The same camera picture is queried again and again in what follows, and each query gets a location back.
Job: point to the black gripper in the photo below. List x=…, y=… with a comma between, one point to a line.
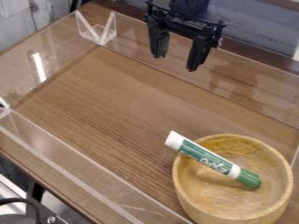
x=186, y=18

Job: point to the brown wooden bowl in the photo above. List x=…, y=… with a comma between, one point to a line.
x=214, y=199

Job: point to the green white Expo marker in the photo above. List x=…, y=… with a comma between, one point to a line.
x=212, y=160

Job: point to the black metal table bracket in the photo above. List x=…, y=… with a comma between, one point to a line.
x=48, y=217

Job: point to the clear acrylic corner bracket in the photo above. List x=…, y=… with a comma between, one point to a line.
x=96, y=33

